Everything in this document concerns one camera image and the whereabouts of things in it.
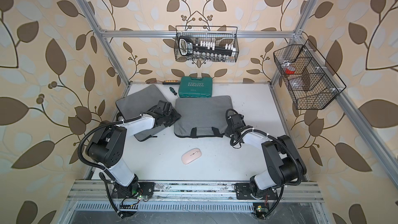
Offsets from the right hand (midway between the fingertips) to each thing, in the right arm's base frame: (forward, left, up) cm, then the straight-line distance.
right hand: (230, 132), depth 94 cm
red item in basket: (+18, -31, +33) cm, 48 cm away
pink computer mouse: (-14, +24, +1) cm, 27 cm away
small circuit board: (-40, -9, -1) cm, 41 cm away
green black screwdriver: (+35, +39, +2) cm, 53 cm away
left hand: (+10, +32, +7) cm, 34 cm away
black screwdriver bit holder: (+43, +40, +3) cm, 59 cm away
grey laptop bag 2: (+10, +18, +4) cm, 21 cm away
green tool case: (+34, +22, +5) cm, 40 cm away
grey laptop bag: (+22, +59, +6) cm, 63 cm away
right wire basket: (+13, -41, +29) cm, 52 cm away
